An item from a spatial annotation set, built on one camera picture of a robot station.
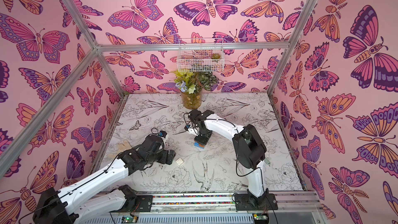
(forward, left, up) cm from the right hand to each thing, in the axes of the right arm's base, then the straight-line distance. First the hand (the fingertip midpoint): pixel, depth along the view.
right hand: (204, 138), depth 91 cm
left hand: (-10, +18, +4) cm, 21 cm away
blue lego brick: (-2, +5, -3) cm, 6 cm away
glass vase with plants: (+31, +9, +14) cm, 35 cm away
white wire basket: (+42, +3, +29) cm, 51 cm away
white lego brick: (-13, +13, -3) cm, 19 cm away
